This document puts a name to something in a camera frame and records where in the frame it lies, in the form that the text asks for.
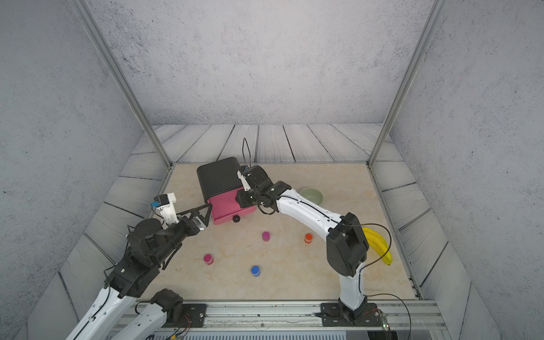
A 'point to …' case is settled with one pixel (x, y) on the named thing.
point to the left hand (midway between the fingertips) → (207, 208)
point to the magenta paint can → (208, 259)
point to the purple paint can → (265, 236)
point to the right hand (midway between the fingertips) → (239, 197)
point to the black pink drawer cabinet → (219, 183)
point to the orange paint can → (308, 238)
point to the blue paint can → (255, 270)
